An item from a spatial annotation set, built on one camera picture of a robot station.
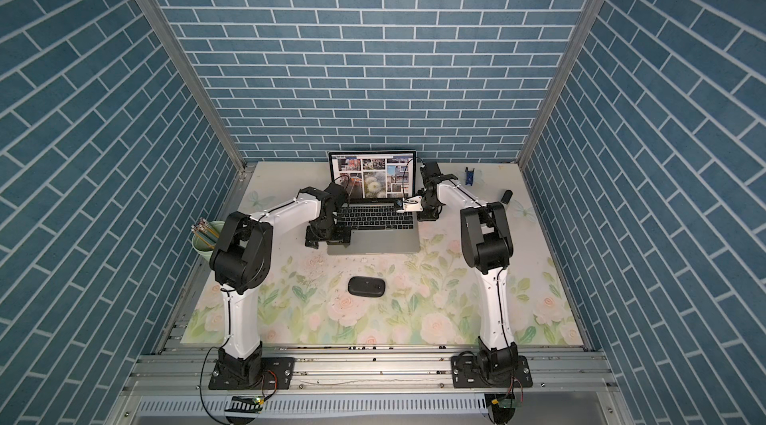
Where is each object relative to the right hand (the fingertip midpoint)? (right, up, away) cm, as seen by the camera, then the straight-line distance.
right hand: (427, 207), depth 107 cm
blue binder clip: (+17, +11, +9) cm, 22 cm away
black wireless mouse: (-20, -22, -20) cm, 36 cm away
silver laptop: (-19, +8, -3) cm, 21 cm away
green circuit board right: (+16, -45, -37) cm, 60 cm away
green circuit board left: (-48, -46, -35) cm, 75 cm away
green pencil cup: (-64, -10, -27) cm, 70 cm away
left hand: (-29, -12, -11) cm, 33 cm away
